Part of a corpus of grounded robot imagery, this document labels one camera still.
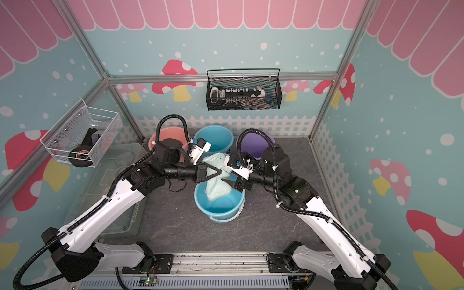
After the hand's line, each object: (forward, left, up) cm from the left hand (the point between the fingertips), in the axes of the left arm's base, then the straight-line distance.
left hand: (219, 176), depth 64 cm
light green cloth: (-3, +1, -2) cm, 4 cm away
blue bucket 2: (-7, -1, -15) cm, 16 cm away
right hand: (+2, -4, +4) cm, 6 cm away
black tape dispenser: (+7, +53, +1) cm, 53 cm away
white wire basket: (+16, +58, +2) cm, 60 cm away
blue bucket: (+34, +3, -15) cm, 38 cm away
